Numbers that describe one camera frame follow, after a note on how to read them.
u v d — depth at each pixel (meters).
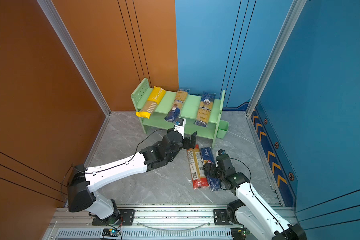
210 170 0.74
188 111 0.83
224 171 0.62
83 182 0.42
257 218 0.43
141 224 0.72
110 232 0.71
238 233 0.70
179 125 0.60
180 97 0.87
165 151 0.53
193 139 0.65
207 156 0.92
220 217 0.72
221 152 0.75
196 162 0.89
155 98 0.87
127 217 0.74
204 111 0.79
